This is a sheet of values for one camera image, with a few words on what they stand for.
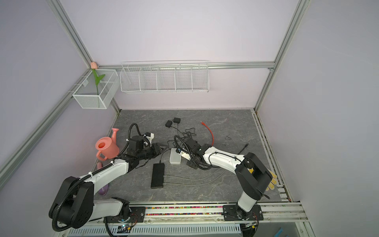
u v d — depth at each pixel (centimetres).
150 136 82
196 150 68
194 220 74
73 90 79
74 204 42
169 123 111
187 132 105
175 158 91
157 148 79
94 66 89
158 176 85
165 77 100
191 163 78
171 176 87
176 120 115
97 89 89
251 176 45
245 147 99
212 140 102
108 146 87
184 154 78
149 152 75
